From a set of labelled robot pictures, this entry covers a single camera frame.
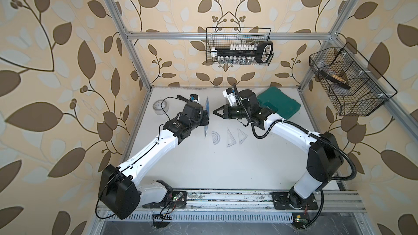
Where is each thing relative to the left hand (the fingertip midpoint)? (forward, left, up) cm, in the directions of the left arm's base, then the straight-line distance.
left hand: (204, 111), depth 80 cm
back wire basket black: (+43, -2, +11) cm, 45 cm away
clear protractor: (-2, -6, -23) cm, 24 cm away
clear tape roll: (+18, +33, -21) cm, 43 cm away
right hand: (-1, -5, +1) cm, 5 cm away
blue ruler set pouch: (+3, -2, -1) cm, 4 cm away
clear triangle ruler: (-4, -15, -22) cm, 27 cm away
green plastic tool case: (+27, -48, -20) cm, 58 cm away
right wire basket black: (+7, -69, +12) cm, 71 cm away
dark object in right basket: (+8, -65, +12) cm, 67 cm away
